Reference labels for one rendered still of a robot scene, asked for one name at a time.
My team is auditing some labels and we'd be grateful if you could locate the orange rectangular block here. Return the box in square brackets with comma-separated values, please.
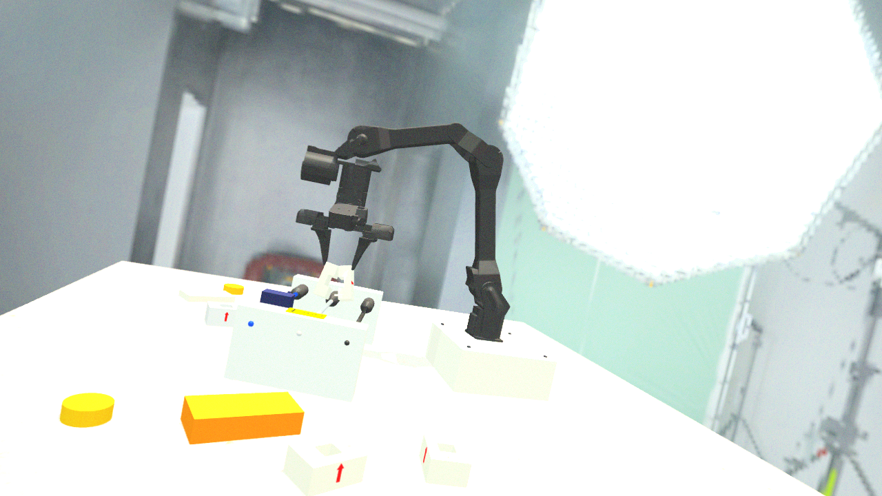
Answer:
[180, 391, 305, 445]

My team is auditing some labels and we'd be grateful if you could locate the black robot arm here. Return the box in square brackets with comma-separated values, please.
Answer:
[300, 122, 510, 343]

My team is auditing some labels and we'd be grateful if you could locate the yellow short cylinder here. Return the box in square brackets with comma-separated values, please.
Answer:
[60, 393, 114, 428]
[223, 284, 244, 296]

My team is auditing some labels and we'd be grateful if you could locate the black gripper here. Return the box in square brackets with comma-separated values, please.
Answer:
[296, 187, 394, 271]

